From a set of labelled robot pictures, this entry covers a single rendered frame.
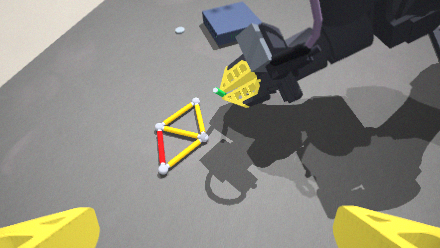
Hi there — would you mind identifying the blue rectangular block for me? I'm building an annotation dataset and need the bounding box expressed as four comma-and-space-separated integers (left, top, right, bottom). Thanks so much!
202, 1, 262, 46

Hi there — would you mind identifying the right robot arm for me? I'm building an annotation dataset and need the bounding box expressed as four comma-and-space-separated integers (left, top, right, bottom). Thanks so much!
235, 0, 440, 80

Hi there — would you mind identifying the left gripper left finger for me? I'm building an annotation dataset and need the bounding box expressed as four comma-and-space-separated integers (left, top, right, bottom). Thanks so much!
0, 208, 100, 248

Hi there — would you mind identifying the red rod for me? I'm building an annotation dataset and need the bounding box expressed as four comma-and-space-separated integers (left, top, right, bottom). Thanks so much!
157, 129, 165, 165

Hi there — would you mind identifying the green rod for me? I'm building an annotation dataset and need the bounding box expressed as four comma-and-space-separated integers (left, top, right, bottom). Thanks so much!
213, 88, 227, 97

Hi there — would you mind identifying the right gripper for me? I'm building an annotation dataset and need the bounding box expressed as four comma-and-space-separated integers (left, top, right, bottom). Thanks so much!
220, 27, 328, 108

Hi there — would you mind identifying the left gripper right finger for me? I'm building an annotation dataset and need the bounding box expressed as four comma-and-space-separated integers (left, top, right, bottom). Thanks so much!
333, 206, 440, 248

